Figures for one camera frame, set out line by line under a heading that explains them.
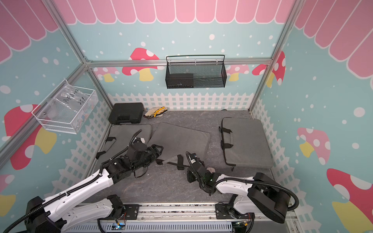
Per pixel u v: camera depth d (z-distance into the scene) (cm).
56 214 41
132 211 74
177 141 96
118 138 102
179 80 91
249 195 44
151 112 117
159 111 120
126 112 112
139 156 58
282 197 44
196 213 76
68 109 73
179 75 96
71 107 71
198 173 64
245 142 99
